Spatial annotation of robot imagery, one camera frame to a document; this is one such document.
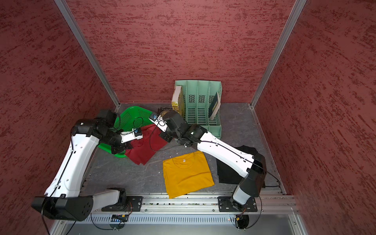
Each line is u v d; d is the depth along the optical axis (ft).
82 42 2.74
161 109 3.74
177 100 2.80
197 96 3.54
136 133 2.01
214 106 3.34
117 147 1.99
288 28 2.59
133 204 2.41
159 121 1.86
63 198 1.21
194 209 2.39
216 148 1.51
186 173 2.75
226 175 2.72
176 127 1.67
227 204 2.43
